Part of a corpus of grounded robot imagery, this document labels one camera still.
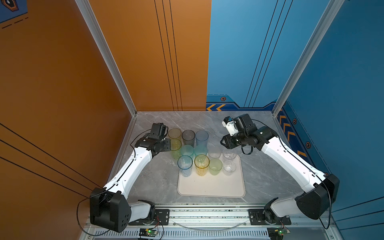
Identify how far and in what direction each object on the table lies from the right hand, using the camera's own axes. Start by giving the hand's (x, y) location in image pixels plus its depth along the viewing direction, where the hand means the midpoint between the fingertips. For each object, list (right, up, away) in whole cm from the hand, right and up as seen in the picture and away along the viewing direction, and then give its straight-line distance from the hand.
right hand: (223, 140), depth 78 cm
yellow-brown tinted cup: (-28, +3, +17) cm, 33 cm away
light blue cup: (-11, 0, +12) cm, 16 cm away
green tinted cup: (-27, -4, +13) cm, 30 cm away
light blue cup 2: (-21, -14, +7) cm, 26 cm away
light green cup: (-3, -17, +12) cm, 21 cm away
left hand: (-32, -2, +6) cm, 33 cm away
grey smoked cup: (-19, +1, +12) cm, 23 cm away
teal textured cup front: (-12, -7, +12) cm, 18 cm away
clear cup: (+5, -18, +11) cm, 22 cm away
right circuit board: (+24, -43, -8) cm, 50 cm away
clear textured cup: (-4, -8, +9) cm, 12 cm away
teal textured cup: (-20, -7, +12) cm, 24 cm away
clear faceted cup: (+7, -11, +16) cm, 20 cm away
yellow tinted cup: (-11, -13, +8) cm, 19 cm away
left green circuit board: (-37, -43, -7) cm, 58 cm away
